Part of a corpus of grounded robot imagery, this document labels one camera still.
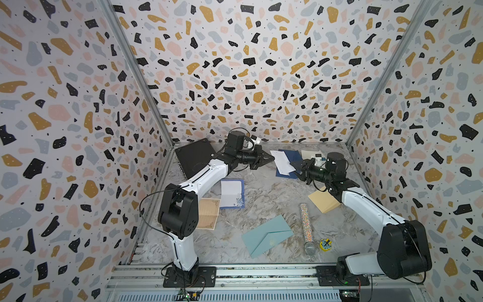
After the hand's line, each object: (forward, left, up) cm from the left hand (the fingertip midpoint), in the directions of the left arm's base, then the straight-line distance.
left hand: (277, 158), depth 78 cm
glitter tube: (-28, -14, -24) cm, 39 cm away
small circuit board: (-44, +34, -29) cm, 63 cm away
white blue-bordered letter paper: (-1, +21, -27) cm, 34 cm away
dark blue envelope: (+26, -16, -28) cm, 42 cm away
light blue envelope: (-23, +4, -26) cm, 35 cm away
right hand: (-1, -6, -3) cm, 7 cm away
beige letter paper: (-9, +32, -28) cm, 43 cm away
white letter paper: (+1, -3, -5) cm, 6 cm away
